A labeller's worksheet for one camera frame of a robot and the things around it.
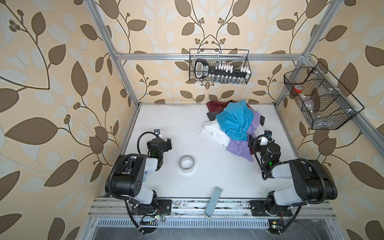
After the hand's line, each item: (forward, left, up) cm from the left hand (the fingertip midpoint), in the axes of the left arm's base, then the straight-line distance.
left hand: (161, 138), depth 94 cm
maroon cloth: (+35, -35, -5) cm, 50 cm away
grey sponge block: (-34, -33, -6) cm, 48 cm away
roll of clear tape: (-14, -18, -5) cm, 23 cm away
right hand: (0, -61, +4) cm, 61 cm away
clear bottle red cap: (+8, -83, +25) cm, 87 cm away
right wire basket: (+6, -86, +30) cm, 91 cm away
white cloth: (+8, -33, 0) cm, 33 cm away
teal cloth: (+9, -47, +10) cm, 49 cm away
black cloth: (+22, -33, -3) cm, 40 cm away
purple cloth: (-6, -50, +3) cm, 51 cm away
